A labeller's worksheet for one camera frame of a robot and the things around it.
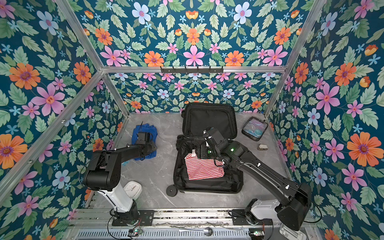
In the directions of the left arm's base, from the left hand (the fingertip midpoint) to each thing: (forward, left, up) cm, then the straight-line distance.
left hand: (155, 143), depth 98 cm
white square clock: (-29, +8, -1) cm, 30 cm away
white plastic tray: (-54, -69, -1) cm, 87 cm away
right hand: (-18, -29, +19) cm, 39 cm away
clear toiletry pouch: (+11, -72, -4) cm, 73 cm away
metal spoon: (-50, -31, 0) cm, 59 cm away
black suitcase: (+18, -29, +4) cm, 34 cm away
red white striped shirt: (-20, -28, +1) cm, 34 cm away
